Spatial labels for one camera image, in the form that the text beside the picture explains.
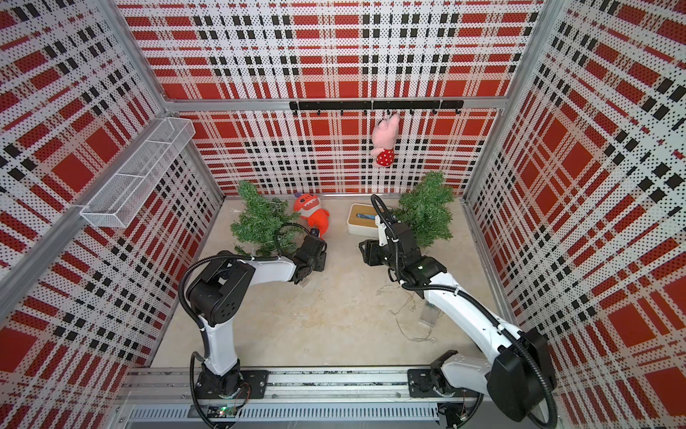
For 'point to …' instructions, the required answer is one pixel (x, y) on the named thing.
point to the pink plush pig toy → (384, 137)
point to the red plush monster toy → (308, 206)
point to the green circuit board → (227, 411)
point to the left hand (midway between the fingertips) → (317, 254)
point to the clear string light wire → (432, 340)
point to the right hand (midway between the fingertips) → (369, 245)
